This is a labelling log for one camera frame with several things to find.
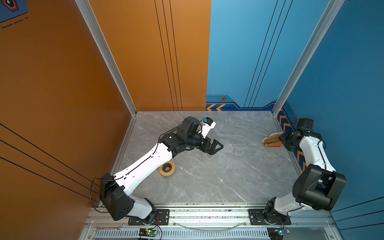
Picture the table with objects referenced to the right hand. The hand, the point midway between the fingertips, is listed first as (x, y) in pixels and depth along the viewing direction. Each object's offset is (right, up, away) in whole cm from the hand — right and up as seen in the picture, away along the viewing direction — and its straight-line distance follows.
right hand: (280, 138), depth 86 cm
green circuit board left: (-72, -43, -16) cm, 86 cm away
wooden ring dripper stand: (-66, -19, +3) cm, 69 cm away
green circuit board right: (-10, -44, -16) cm, 48 cm away
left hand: (-39, 0, -16) cm, 42 cm away
